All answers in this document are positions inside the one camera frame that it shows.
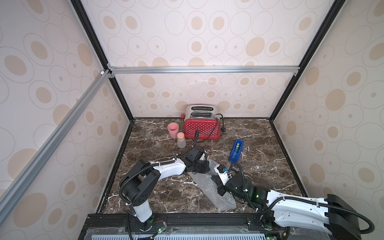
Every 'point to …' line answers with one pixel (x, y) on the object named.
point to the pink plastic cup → (173, 129)
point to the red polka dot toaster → (204, 117)
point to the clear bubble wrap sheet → (209, 187)
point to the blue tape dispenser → (235, 153)
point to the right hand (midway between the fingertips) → (216, 175)
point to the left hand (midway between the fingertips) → (215, 170)
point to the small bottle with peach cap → (181, 140)
